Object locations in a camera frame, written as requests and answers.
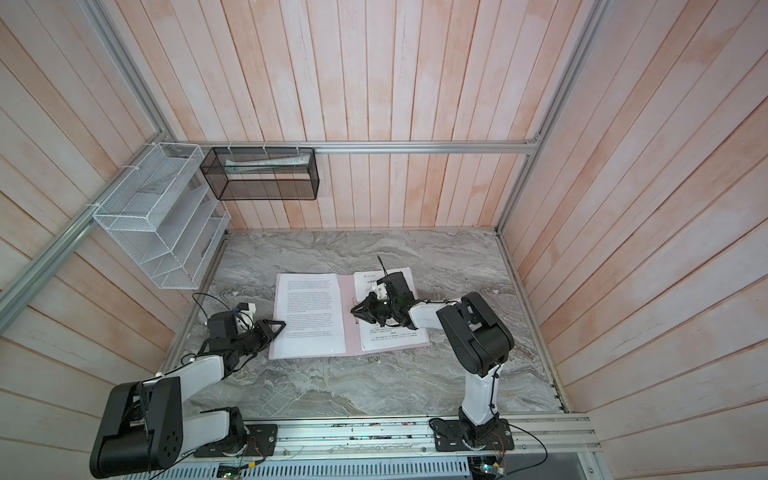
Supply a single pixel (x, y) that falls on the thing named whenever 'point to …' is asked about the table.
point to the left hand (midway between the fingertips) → (284, 329)
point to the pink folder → (351, 329)
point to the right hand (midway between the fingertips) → (351, 311)
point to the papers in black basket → (237, 166)
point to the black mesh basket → (263, 173)
